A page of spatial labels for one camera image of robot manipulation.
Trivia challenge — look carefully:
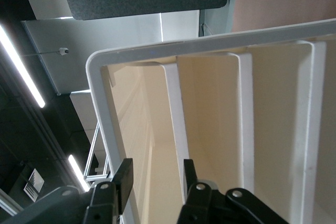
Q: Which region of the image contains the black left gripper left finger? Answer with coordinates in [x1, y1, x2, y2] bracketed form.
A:
[83, 157, 133, 224]

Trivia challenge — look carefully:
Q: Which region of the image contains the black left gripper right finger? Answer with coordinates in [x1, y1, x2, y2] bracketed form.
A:
[176, 158, 287, 224]

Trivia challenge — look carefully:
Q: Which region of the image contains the short ceiling strip light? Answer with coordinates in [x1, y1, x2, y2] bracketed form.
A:
[67, 155, 89, 191]

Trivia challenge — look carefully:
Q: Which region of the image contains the square ceiling air vent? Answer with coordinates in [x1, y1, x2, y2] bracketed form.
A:
[23, 168, 44, 198]

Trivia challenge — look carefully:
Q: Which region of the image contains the long ceiling strip light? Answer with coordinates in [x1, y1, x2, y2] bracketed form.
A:
[0, 23, 46, 109]

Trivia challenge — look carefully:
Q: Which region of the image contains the aluminium profile frame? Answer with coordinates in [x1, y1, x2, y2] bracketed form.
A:
[83, 121, 112, 183]

